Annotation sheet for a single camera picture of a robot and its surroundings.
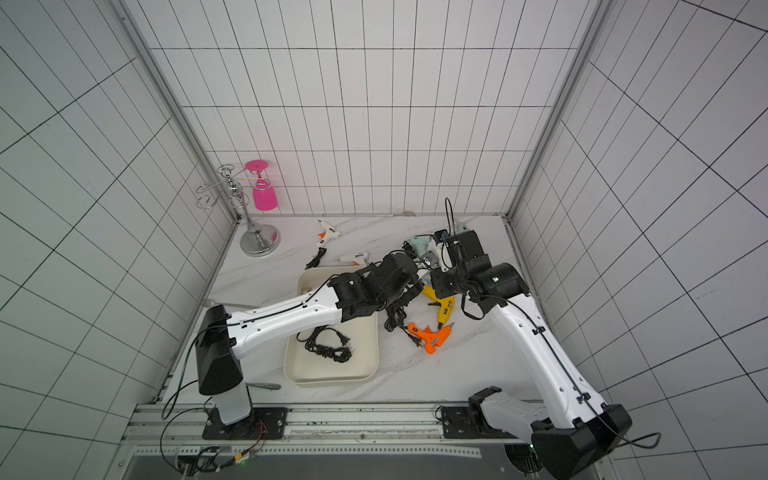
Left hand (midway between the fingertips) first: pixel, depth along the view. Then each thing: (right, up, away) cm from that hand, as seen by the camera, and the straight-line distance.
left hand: (405, 275), depth 76 cm
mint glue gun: (+7, +8, +30) cm, 32 cm away
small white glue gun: (-27, +12, +37) cm, 47 cm away
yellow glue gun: (+14, -11, +16) cm, 24 cm away
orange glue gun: (+8, -20, +9) cm, 23 cm away
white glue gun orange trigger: (-16, +2, +28) cm, 32 cm away
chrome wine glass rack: (-53, +9, +34) cm, 64 cm away
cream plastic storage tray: (-17, -23, +6) cm, 29 cm away
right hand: (+6, 0, -3) cm, 6 cm away
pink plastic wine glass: (-49, +25, +28) cm, 62 cm away
